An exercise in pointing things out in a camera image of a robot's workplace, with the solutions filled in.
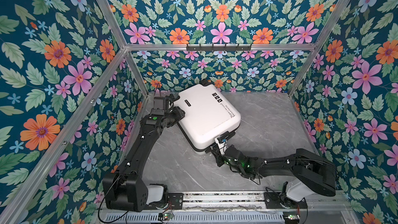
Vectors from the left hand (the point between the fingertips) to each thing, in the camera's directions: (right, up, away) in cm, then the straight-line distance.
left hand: (184, 109), depth 79 cm
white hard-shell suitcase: (+13, -2, +3) cm, 14 cm away
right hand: (+14, -22, +3) cm, 26 cm away
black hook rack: (+19, +37, +14) cm, 44 cm away
